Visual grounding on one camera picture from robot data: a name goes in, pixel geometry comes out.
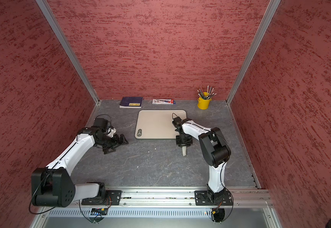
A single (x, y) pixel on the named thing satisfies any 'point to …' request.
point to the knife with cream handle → (184, 148)
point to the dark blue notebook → (131, 102)
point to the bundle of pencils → (209, 94)
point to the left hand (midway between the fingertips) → (121, 148)
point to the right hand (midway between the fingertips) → (184, 147)
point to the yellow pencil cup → (204, 103)
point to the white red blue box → (163, 101)
